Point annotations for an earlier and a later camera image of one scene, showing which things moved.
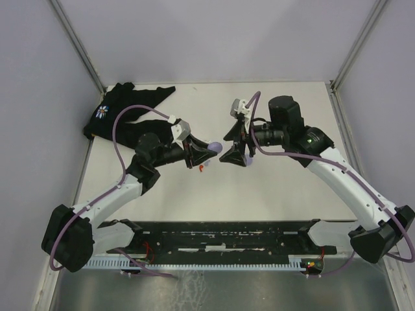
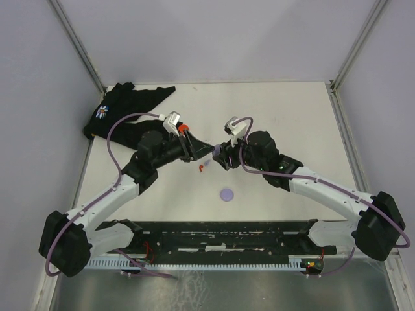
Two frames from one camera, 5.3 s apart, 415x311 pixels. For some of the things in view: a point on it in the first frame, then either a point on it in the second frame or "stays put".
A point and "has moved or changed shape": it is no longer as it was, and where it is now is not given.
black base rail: x=222 y=239 stays put
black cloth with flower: x=120 y=103 stays put
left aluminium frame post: x=79 y=47 stays put
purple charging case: x=249 y=160 has moved or changed shape
